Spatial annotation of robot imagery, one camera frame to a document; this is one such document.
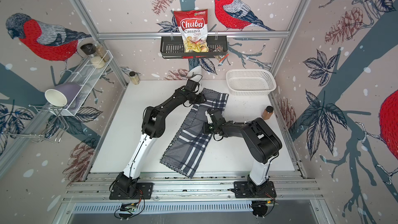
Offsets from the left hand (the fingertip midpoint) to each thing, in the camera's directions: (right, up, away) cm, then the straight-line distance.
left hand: (207, 97), depth 106 cm
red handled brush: (+11, +27, +9) cm, 30 cm away
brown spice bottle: (+37, -9, -12) cm, 40 cm away
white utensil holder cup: (-9, +18, +8) cm, 21 cm away
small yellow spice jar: (-57, +15, +11) cm, 60 cm away
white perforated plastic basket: (+35, +12, +16) cm, 40 cm away
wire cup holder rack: (-66, -8, -48) cm, 82 cm away
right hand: (-3, -19, -10) cm, 22 cm away
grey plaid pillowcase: (-12, -30, -21) cm, 38 cm away
